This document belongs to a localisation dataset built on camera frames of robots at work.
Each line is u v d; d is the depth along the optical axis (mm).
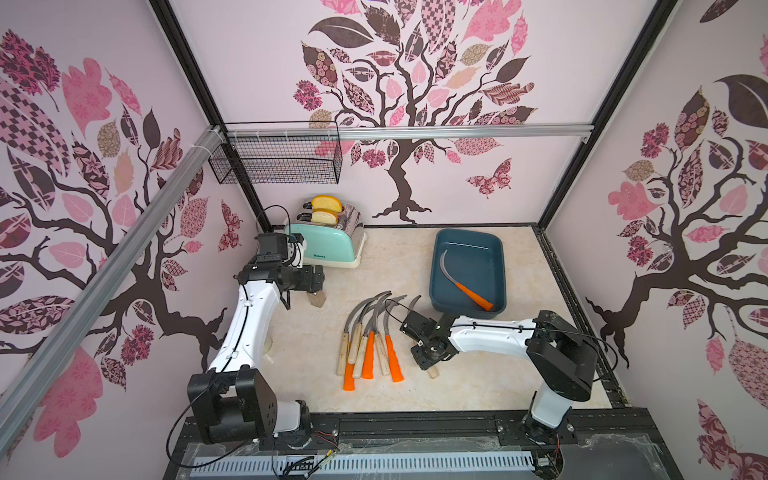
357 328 908
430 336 641
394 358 854
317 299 942
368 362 847
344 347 869
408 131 923
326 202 1001
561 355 455
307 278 727
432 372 817
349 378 813
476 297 974
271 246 619
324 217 976
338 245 979
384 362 838
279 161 1220
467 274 1041
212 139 832
